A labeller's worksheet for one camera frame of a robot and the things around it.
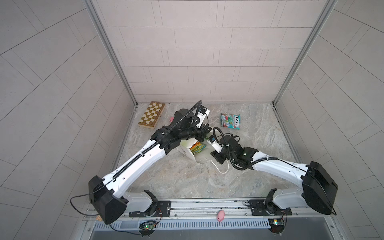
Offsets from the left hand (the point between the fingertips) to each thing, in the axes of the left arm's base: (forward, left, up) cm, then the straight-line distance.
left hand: (215, 128), depth 67 cm
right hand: (-2, 0, -21) cm, 21 cm away
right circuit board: (-34, -29, -29) cm, 53 cm away
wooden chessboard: (+28, +41, -26) cm, 56 cm away
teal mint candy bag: (+24, -15, -26) cm, 39 cm away
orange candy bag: (+2, +8, -22) cm, 23 cm away
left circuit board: (-35, +30, -26) cm, 53 cm away
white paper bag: (-4, +4, -21) cm, 22 cm away
